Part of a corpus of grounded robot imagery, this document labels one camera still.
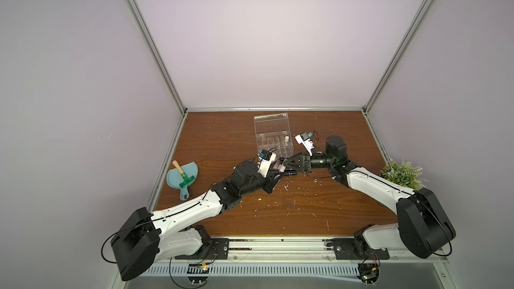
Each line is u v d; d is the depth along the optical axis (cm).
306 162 68
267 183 67
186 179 90
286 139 99
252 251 74
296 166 70
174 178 93
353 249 72
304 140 71
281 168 75
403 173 74
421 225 42
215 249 73
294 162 78
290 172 92
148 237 40
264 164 67
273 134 97
